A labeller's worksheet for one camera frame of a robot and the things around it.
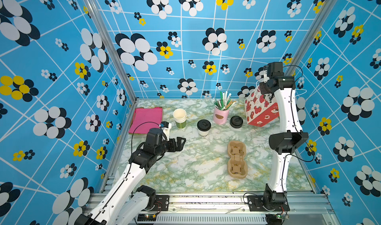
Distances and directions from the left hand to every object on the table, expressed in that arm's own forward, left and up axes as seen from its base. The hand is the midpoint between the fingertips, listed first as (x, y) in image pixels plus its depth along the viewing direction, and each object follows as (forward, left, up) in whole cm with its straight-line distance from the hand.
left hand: (180, 138), depth 77 cm
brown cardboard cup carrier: (-9, -32, -15) cm, 36 cm away
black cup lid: (+14, -13, -7) cm, 20 cm away
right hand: (+27, -52, +13) cm, 60 cm away
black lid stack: (+22, -36, -15) cm, 45 cm away
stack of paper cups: (+21, +2, -7) cm, 22 cm away
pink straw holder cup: (+22, -25, -10) cm, 35 cm away
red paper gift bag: (+19, -47, +2) cm, 50 cm away
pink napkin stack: (+23, +27, -13) cm, 38 cm away
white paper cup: (+12, -13, -15) cm, 23 cm away
